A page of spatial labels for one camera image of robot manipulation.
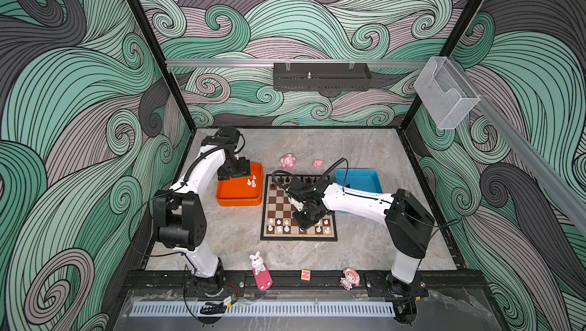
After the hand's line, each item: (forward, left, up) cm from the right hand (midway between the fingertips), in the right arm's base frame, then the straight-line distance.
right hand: (301, 225), depth 83 cm
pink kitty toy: (+31, +5, -1) cm, 31 cm away
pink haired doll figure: (-17, -16, 0) cm, 23 cm away
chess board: (+2, +9, -1) cm, 9 cm away
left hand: (+17, +24, +10) cm, 31 cm away
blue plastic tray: (+23, -30, -5) cm, 38 cm away
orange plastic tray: (+15, +27, -2) cm, 31 cm away
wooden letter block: (-16, -1, -2) cm, 16 cm away
